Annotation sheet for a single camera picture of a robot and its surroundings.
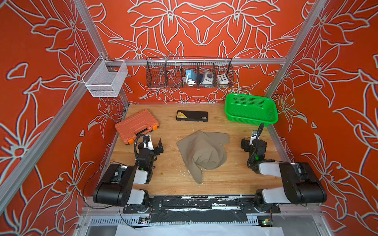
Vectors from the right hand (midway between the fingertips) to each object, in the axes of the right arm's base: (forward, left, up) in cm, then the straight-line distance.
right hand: (250, 137), depth 91 cm
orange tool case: (+11, +74, -1) cm, 75 cm away
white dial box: (+28, +27, +26) cm, 47 cm away
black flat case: (+21, +37, -3) cm, 43 cm away
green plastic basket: (+28, -9, -3) cm, 30 cm away
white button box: (+29, +17, +23) cm, 40 cm away
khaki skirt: (-10, +31, +2) cm, 33 cm away
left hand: (-3, +61, +2) cm, 61 cm away
